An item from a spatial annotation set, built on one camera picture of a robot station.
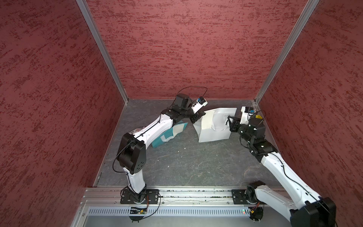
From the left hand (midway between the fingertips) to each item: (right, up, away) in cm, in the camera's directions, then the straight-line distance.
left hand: (203, 114), depth 81 cm
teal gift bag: (-15, -8, -1) cm, 17 cm away
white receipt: (+3, -3, +1) cm, 4 cm away
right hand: (+14, -3, -3) cm, 14 cm away
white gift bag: (+12, -11, +8) cm, 18 cm away
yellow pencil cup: (+41, -2, +15) cm, 44 cm away
